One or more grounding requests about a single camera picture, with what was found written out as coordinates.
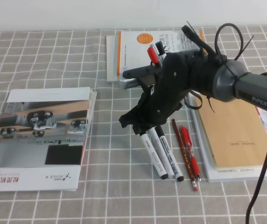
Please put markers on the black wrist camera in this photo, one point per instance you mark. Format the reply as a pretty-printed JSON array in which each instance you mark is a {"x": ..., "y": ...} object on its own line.
[{"x": 129, "y": 78}]

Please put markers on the red gel pen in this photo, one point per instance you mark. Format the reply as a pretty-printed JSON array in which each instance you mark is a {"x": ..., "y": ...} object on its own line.
[{"x": 188, "y": 143}]

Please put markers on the red cap marker in holder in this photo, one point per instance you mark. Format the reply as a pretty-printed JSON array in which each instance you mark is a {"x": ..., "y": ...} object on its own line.
[{"x": 153, "y": 55}]

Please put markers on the robotics brochure magazine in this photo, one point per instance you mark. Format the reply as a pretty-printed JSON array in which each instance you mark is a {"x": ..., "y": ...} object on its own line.
[{"x": 43, "y": 135}]

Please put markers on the black cap marker on table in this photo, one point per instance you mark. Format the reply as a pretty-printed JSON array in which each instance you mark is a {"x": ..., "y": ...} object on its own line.
[{"x": 170, "y": 156}]

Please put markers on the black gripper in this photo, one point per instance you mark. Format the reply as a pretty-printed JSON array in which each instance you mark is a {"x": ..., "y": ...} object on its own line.
[{"x": 170, "y": 88}]

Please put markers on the dark red pencil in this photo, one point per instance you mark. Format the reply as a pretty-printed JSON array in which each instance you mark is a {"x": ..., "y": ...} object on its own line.
[{"x": 184, "y": 156}]

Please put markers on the white marker on table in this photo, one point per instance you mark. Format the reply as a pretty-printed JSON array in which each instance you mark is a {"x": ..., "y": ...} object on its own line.
[{"x": 161, "y": 153}]

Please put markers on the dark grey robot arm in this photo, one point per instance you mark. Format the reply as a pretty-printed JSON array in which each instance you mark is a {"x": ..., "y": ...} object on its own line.
[{"x": 224, "y": 81}]

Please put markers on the black cap marker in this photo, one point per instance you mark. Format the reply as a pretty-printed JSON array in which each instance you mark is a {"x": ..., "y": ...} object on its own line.
[
  {"x": 161, "y": 52},
  {"x": 154, "y": 156},
  {"x": 170, "y": 156}
]

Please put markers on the black mesh pen holder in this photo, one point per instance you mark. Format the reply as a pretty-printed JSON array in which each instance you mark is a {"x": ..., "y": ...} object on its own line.
[{"x": 158, "y": 66}]

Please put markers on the large white book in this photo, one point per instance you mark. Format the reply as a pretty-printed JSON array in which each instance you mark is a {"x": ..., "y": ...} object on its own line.
[{"x": 223, "y": 174}]

